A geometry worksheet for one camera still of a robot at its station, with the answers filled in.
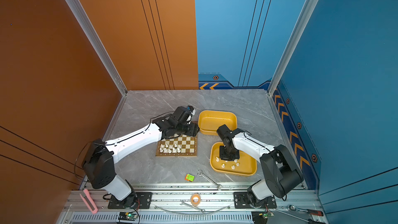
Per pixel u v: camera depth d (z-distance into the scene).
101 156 0.48
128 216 0.71
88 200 0.74
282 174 0.43
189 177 0.78
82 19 0.81
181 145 0.89
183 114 0.64
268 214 0.69
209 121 1.02
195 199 0.76
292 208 0.70
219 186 0.77
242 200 0.72
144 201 0.73
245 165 0.84
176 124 0.64
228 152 0.73
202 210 0.71
